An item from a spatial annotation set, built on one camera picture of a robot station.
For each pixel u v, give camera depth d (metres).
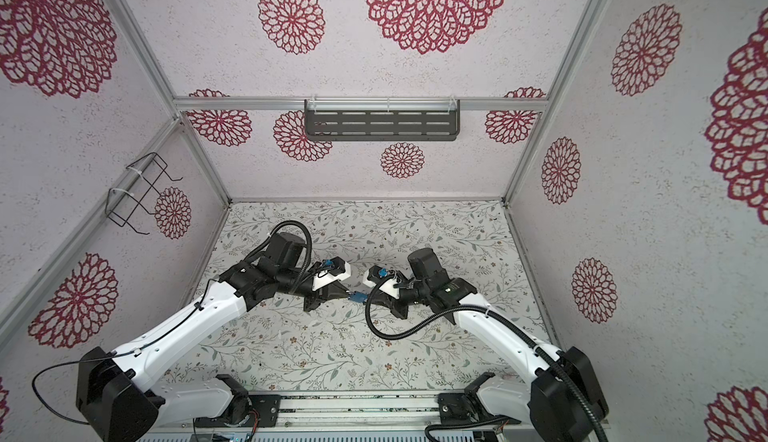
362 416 0.73
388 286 0.66
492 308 0.52
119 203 0.72
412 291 0.66
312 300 0.64
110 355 0.41
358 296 0.73
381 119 0.94
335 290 0.67
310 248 0.56
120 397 0.38
